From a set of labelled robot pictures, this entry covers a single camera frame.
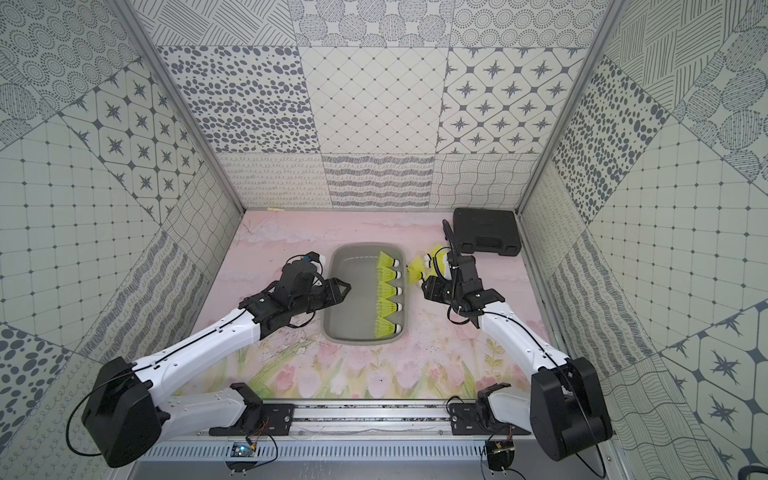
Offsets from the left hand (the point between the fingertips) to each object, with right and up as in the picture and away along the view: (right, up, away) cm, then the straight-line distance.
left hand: (354, 291), depth 78 cm
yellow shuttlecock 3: (+8, -3, +14) cm, 17 cm away
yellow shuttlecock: (+7, +6, +23) cm, 25 cm away
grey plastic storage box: (-2, -10, +10) cm, 14 cm away
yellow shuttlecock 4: (+8, -7, +10) cm, 15 cm away
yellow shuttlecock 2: (+8, +2, +19) cm, 20 cm away
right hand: (+22, -1, +8) cm, 23 cm away
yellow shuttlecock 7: (+19, +5, +22) cm, 29 cm away
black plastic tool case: (+47, +17, +38) cm, 63 cm away
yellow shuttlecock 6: (+21, +9, -5) cm, 24 cm away
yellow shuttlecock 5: (+8, -12, +8) cm, 17 cm away
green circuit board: (-27, -37, -7) cm, 47 cm away
